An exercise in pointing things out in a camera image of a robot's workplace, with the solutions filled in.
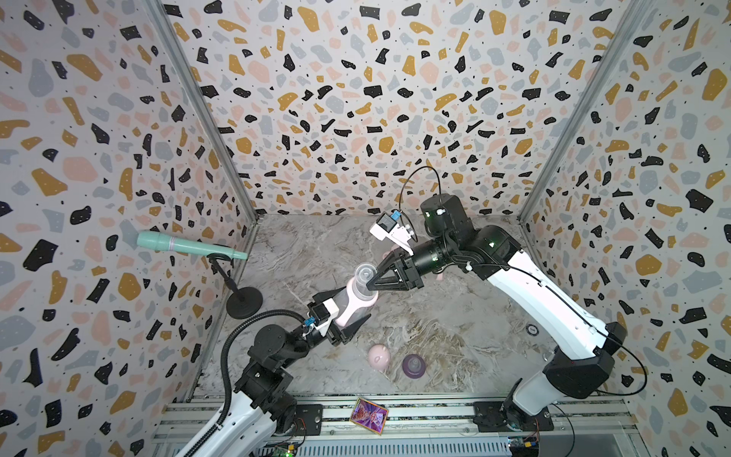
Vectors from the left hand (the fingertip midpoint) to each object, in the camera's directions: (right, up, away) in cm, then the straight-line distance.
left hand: (361, 300), depth 63 cm
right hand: (+4, +4, -8) cm, 10 cm away
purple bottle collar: (+14, -23, +18) cm, 32 cm away
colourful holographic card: (+1, -32, +10) cm, 33 cm away
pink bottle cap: (+4, -19, +16) cm, 26 cm away
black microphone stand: (-41, -7, +32) cm, 53 cm away
